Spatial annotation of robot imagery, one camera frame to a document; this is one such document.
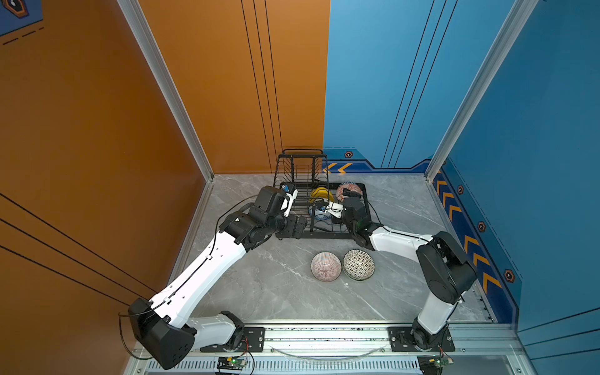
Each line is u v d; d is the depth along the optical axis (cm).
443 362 69
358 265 87
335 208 80
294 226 64
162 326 37
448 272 47
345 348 73
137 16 71
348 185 104
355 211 69
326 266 87
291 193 65
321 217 102
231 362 71
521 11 70
